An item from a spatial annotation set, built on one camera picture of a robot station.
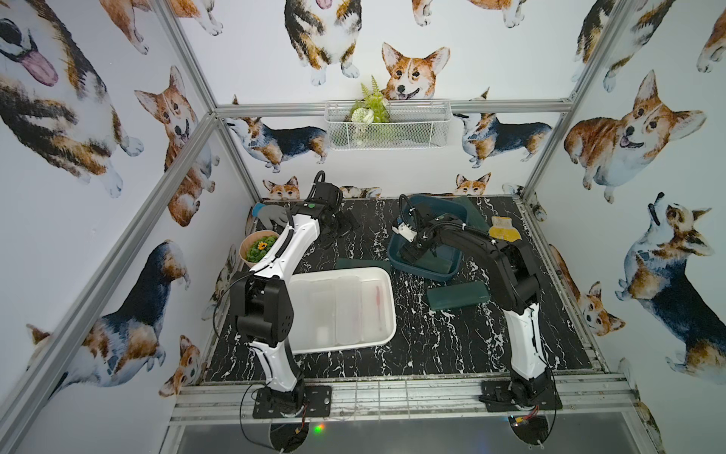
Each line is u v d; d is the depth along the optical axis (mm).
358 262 1016
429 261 965
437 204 1163
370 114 817
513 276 557
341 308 877
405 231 918
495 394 742
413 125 923
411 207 817
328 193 712
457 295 925
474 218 1126
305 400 730
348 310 865
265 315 476
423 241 855
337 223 796
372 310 882
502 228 1099
